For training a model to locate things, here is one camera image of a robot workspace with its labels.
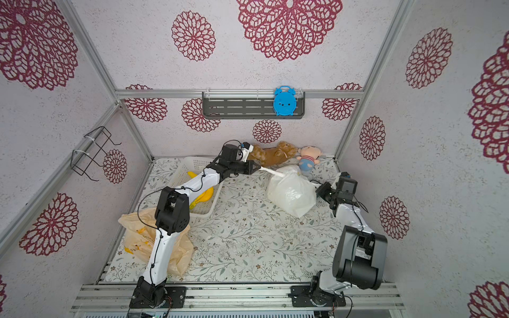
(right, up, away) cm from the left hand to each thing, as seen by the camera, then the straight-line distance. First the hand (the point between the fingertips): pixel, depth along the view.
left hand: (258, 165), depth 96 cm
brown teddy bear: (+8, +6, +11) cm, 15 cm away
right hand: (+29, -9, -6) cm, 31 cm away
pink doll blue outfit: (+29, +5, +17) cm, 34 cm away
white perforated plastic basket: (-34, +1, +13) cm, 37 cm away
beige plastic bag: (-50, -29, -13) cm, 60 cm away
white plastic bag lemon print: (+13, -12, -11) cm, 21 cm away
